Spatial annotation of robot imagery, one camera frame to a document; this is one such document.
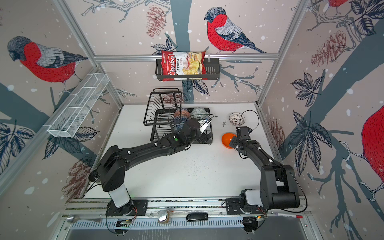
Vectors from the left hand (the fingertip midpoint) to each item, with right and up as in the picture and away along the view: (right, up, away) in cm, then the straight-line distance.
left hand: (205, 125), depth 80 cm
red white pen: (+37, -43, -8) cm, 57 cm away
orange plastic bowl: (+15, -10, +16) cm, 24 cm away
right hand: (+21, -14, +12) cm, 27 cm away
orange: (-16, +8, +31) cm, 36 cm away
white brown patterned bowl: (+24, +3, +30) cm, 38 cm away
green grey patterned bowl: (-3, +8, +31) cm, 32 cm away
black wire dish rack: (-29, +8, +27) cm, 40 cm away
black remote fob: (-5, -42, -12) cm, 44 cm away
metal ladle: (-64, -44, -10) cm, 78 cm away
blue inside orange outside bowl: (-16, +3, +26) cm, 31 cm away
